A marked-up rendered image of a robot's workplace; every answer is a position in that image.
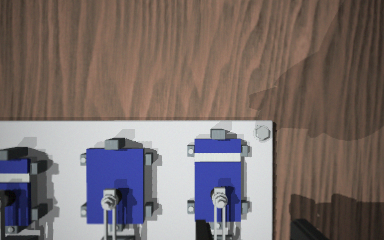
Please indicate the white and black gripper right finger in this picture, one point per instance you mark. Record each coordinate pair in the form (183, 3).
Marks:
(301, 229)

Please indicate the blue metal plate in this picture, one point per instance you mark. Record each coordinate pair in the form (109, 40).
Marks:
(122, 169)

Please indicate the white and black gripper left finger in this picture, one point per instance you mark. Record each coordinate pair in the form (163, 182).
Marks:
(202, 230)

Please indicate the blue rectangular block with white slot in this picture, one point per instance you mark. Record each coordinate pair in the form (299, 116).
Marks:
(15, 175)

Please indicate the blue rectangular block with white band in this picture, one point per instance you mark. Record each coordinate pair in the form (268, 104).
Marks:
(217, 164)

